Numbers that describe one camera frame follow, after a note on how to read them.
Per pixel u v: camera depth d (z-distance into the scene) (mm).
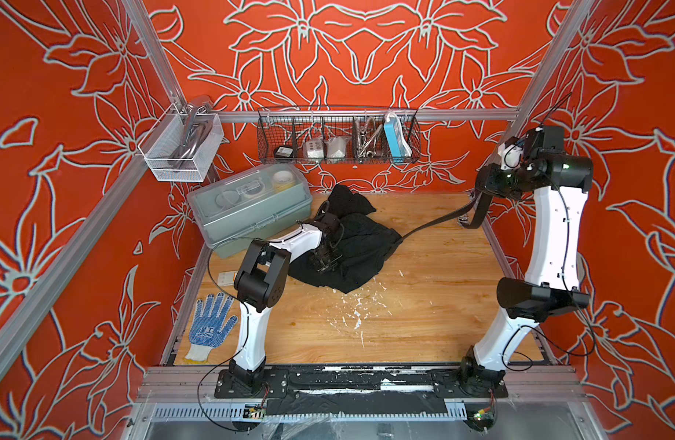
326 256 834
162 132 795
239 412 697
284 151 956
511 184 581
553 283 448
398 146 882
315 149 922
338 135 961
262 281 540
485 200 869
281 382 727
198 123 873
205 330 830
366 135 815
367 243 896
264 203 916
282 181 1014
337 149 913
